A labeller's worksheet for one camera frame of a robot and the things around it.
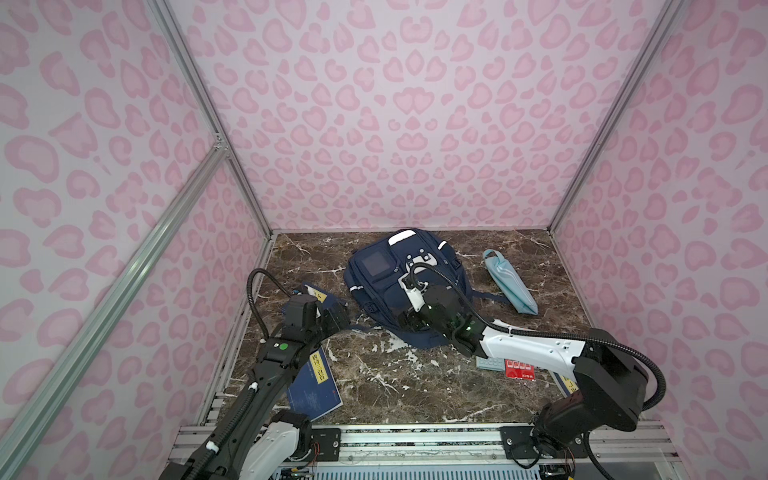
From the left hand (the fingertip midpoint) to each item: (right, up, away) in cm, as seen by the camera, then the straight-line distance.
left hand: (338, 311), depth 81 cm
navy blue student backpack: (+9, +2, +14) cm, 17 cm away
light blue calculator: (+42, -15, +3) cm, 45 cm away
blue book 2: (-6, -21, -1) cm, 22 cm away
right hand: (+18, +4, +1) cm, 18 cm away
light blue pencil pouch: (+53, +6, +16) cm, 56 cm away
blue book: (-8, 0, +17) cm, 19 cm away
